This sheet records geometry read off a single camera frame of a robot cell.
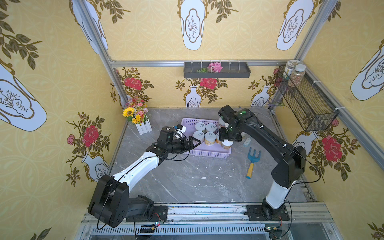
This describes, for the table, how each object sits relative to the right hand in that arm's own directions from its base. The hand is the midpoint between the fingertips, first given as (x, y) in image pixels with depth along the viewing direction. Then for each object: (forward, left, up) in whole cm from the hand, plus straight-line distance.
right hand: (228, 136), depth 84 cm
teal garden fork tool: (-5, -17, -16) cm, 24 cm away
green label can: (+15, +16, -11) cm, 25 cm away
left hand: (-5, +20, 0) cm, 21 cm away
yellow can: (+6, +9, -12) cm, 16 cm away
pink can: (+15, +8, -11) cm, 20 cm away
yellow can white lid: (-6, +1, +1) cm, 6 cm away
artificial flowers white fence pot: (+17, +57, +1) cm, 60 cm away
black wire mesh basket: (+11, -45, +12) cm, 47 cm away
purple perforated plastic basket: (-1, +6, -15) cm, 16 cm away
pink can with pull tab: (+7, +16, -10) cm, 21 cm away
